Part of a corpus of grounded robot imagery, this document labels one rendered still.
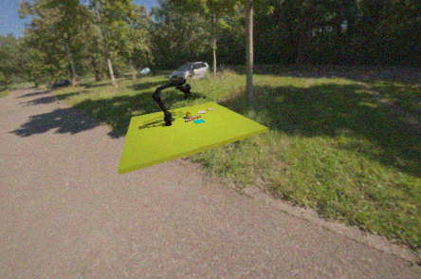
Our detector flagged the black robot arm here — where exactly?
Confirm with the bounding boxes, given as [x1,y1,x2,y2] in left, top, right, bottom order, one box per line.
[153,78,191,126]

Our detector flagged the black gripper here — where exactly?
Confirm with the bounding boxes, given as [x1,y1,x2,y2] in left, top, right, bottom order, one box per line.
[180,85,192,99]

